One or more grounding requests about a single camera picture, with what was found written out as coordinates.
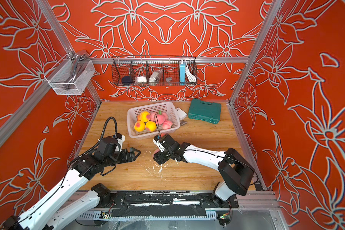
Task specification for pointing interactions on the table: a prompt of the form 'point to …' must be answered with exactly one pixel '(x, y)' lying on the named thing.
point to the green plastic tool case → (205, 110)
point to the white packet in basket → (155, 77)
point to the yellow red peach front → (145, 116)
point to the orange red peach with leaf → (139, 117)
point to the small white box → (181, 113)
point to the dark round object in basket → (126, 80)
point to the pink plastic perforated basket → (166, 108)
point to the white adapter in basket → (142, 79)
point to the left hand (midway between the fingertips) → (134, 152)
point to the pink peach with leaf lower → (160, 118)
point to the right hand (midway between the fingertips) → (155, 156)
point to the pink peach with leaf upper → (166, 124)
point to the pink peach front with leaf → (152, 116)
